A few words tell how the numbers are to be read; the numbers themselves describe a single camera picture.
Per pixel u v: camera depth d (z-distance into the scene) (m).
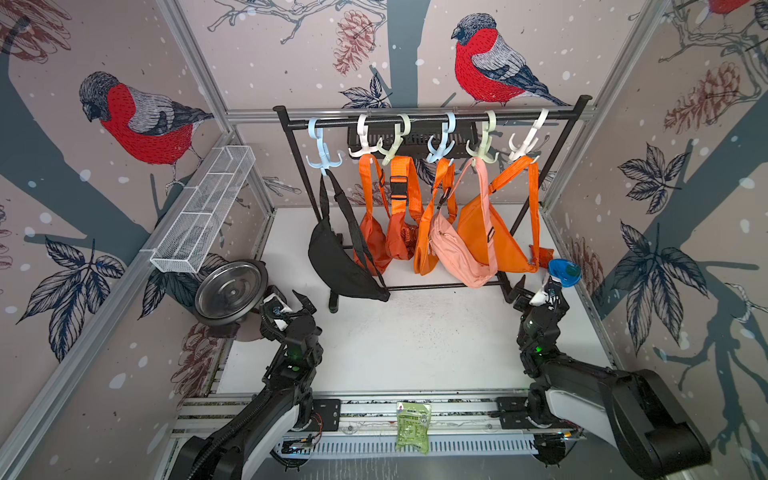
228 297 0.82
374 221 0.83
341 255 0.84
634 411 0.42
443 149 0.67
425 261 0.89
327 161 0.67
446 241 0.92
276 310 0.67
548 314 0.66
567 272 0.90
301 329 0.67
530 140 0.66
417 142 0.69
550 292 0.69
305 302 0.78
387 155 0.68
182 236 0.76
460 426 0.73
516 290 0.78
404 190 0.70
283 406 0.56
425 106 0.94
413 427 0.71
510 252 0.92
